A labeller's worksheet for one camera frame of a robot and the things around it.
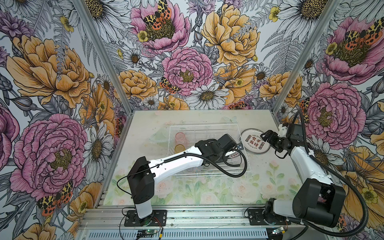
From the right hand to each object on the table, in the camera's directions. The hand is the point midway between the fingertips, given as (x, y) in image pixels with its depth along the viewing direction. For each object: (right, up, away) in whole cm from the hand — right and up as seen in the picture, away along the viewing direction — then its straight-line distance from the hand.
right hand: (265, 142), depth 86 cm
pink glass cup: (-49, +1, +10) cm, 50 cm away
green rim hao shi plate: (-23, -4, -18) cm, 29 cm away
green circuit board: (-62, -40, -14) cm, 75 cm away
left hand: (-28, -3, -6) cm, 29 cm away
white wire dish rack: (-40, +4, +16) cm, 43 cm away
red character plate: (-1, -3, +16) cm, 16 cm away
